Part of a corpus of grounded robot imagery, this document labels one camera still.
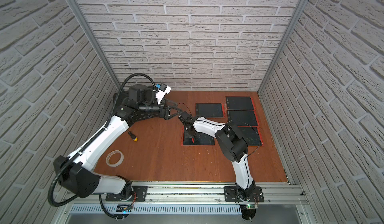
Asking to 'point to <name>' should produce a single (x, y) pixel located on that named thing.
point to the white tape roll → (118, 163)
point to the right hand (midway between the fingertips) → (193, 134)
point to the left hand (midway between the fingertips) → (181, 107)
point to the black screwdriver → (135, 138)
